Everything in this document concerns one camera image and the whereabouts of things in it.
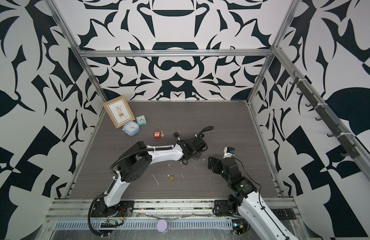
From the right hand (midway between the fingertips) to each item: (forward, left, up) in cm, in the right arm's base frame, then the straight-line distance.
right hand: (214, 159), depth 83 cm
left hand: (+10, +8, -5) cm, 14 cm away
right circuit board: (-29, -9, -8) cm, 32 cm away
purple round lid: (-29, +26, +2) cm, 39 cm away
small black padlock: (+21, +22, -7) cm, 32 cm away
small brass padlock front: (-7, +24, -8) cm, 26 cm away
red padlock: (+20, +34, -4) cm, 40 cm away
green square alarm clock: (+31, +46, -3) cm, 56 cm away
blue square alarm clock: (+24, +52, -3) cm, 57 cm away
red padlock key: (+20, +31, -6) cm, 38 cm away
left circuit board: (-28, +51, -3) cm, 58 cm away
